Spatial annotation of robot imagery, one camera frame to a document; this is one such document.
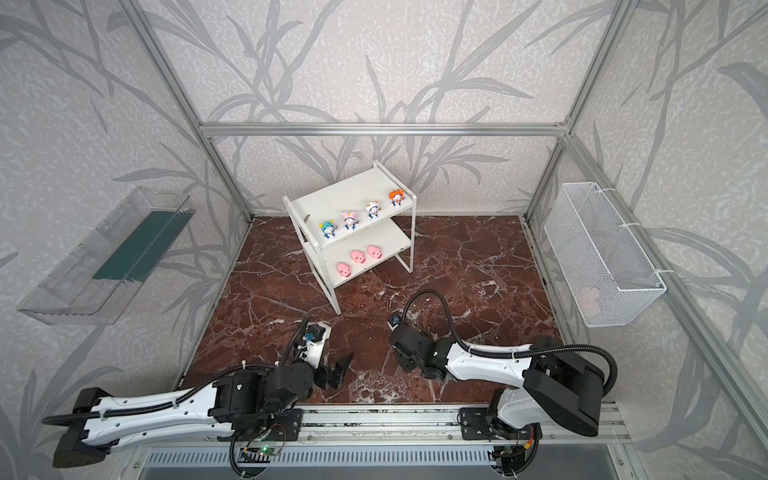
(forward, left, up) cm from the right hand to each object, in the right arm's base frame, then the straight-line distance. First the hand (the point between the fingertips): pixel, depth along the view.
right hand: (403, 336), depth 86 cm
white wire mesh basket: (-1, -43, +32) cm, 54 cm away
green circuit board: (-27, +32, -1) cm, 42 cm away
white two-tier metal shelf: (+31, +3, +12) cm, 33 cm away
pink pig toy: (+13, +17, +16) cm, 26 cm away
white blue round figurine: (+19, +7, +33) cm, 39 cm away
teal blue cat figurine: (+12, +17, +34) cm, 40 cm away
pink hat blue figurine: (+15, +12, +33) cm, 39 cm away
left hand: (-6, +15, +10) cm, 19 cm away
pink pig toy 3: (+20, +8, +16) cm, 26 cm away
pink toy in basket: (+3, -46, +18) cm, 50 cm away
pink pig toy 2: (+18, +13, +15) cm, 27 cm away
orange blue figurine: (+24, +1, +33) cm, 41 cm away
